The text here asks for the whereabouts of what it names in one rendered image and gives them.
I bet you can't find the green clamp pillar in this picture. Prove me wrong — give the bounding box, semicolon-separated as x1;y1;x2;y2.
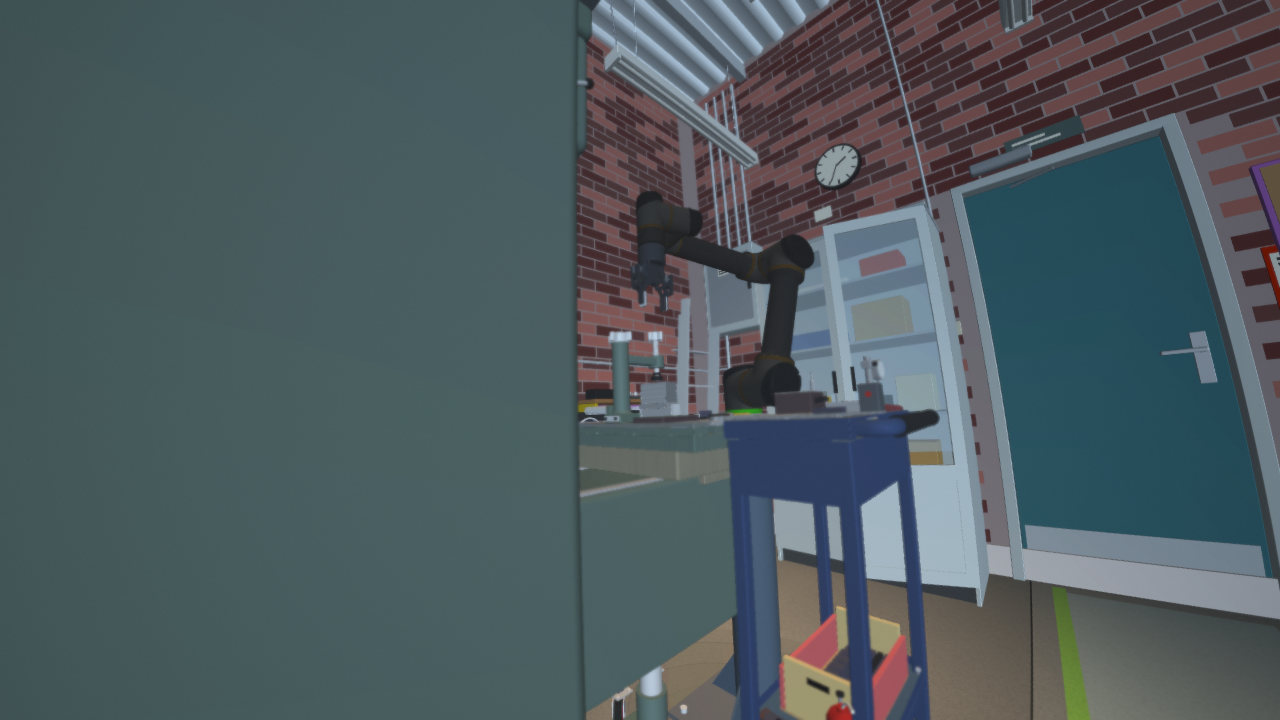
608;332;665;418

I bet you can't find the green mill table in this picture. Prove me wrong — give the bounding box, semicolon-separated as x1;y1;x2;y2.
579;412;743;713

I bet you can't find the grey upright bar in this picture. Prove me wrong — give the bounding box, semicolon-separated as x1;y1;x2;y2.
677;298;694;412

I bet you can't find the long ceiling light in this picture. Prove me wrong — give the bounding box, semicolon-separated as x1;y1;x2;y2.
602;45;762;170

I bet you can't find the tan cardboard box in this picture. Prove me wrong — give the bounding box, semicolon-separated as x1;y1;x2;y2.
851;296;915;344

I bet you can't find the grey gauge with red button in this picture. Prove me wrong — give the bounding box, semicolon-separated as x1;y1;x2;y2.
853;357;888;411

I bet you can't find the blue tool cart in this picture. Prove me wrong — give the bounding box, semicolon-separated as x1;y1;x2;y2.
722;407;940;720

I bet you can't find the white glass-door cabinet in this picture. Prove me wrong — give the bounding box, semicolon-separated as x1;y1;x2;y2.
768;204;992;608

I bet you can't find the grey-green machine column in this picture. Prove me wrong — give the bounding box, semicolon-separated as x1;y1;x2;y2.
0;0;588;720

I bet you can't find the grey door closer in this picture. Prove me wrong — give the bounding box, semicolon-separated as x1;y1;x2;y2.
969;116;1087;180

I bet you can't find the red and tan open box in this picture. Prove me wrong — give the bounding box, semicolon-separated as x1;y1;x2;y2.
779;605;912;720

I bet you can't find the teal door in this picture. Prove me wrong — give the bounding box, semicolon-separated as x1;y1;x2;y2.
950;114;1280;604

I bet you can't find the purple framed notice board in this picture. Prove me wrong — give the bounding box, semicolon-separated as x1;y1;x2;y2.
1249;158;1280;248

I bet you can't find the grey wall panel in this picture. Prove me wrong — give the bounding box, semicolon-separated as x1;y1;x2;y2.
704;241;768;337

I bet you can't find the round wall clock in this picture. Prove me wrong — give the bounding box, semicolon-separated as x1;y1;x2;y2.
814;143;863;191

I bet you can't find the grey door handle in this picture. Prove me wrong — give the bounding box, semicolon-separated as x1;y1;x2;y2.
1161;331;1219;386

